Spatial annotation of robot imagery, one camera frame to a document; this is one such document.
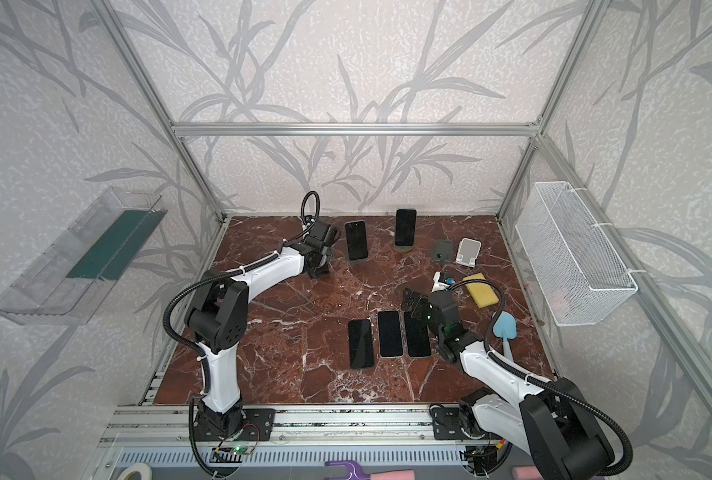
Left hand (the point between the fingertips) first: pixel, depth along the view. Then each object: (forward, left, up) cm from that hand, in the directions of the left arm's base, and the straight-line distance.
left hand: (320, 239), depth 98 cm
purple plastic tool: (-61, -14, -9) cm, 63 cm away
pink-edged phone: (+2, -12, +1) cm, 12 cm away
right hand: (-17, -31, 0) cm, 35 cm away
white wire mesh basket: (-29, -61, +24) cm, 72 cm away
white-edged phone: (-28, -23, -11) cm, 38 cm away
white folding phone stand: (0, -51, -6) cm, 51 cm away
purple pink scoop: (-61, -53, -7) cm, 81 cm away
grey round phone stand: (+2, -43, -9) cm, 44 cm away
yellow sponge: (-15, -54, -9) cm, 56 cm away
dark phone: (+6, -29, 0) cm, 29 cm away
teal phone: (-29, -31, -8) cm, 44 cm away
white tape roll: (-60, +36, -10) cm, 71 cm away
